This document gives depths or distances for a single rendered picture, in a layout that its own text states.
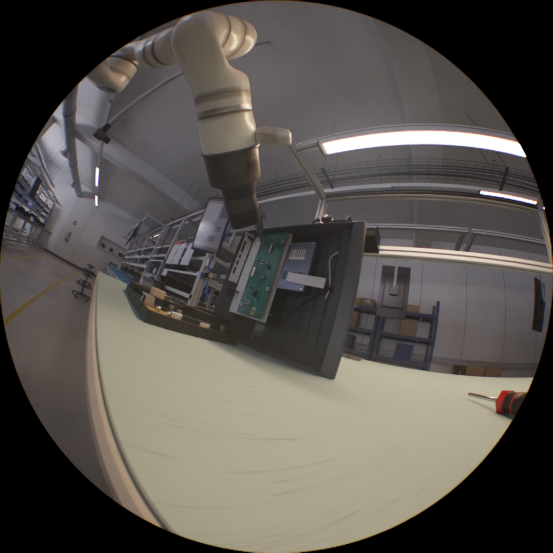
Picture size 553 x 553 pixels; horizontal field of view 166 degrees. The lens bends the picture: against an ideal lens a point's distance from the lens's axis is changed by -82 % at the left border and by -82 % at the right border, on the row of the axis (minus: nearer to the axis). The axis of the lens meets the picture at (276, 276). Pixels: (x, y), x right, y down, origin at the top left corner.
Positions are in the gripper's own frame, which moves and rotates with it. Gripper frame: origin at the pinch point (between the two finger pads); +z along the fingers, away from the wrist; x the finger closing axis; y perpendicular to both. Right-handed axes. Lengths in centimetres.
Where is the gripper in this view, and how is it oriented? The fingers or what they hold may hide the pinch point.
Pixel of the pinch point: (260, 241)
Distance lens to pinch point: 35.9
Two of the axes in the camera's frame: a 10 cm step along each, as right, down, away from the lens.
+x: 3.5, 7.1, -6.2
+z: 0.6, 6.4, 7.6
